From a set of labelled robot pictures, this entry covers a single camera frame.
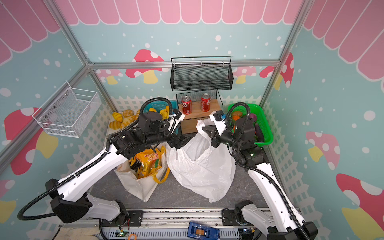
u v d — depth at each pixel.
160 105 1.16
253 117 1.10
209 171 0.82
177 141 0.58
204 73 0.93
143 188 0.74
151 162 0.80
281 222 0.38
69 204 0.40
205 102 0.92
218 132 0.56
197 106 1.03
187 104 0.90
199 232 0.66
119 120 1.13
